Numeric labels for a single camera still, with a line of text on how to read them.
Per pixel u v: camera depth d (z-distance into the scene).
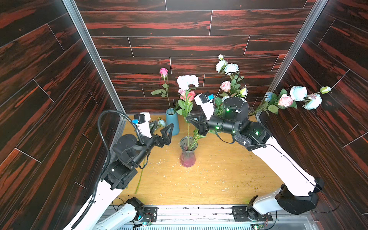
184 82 0.46
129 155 0.42
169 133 0.55
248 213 0.65
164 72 0.84
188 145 0.82
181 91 0.84
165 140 0.52
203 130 0.50
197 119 0.51
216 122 0.48
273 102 0.74
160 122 1.08
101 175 0.44
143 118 0.48
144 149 0.51
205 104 0.47
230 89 0.80
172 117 0.91
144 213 0.73
